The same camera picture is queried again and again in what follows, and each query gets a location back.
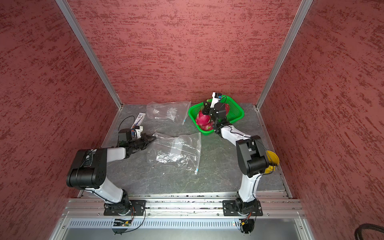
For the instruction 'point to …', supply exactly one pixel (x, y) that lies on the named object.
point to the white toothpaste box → (138, 120)
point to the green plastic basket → (236, 111)
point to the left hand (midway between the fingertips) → (156, 139)
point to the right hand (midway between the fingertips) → (204, 103)
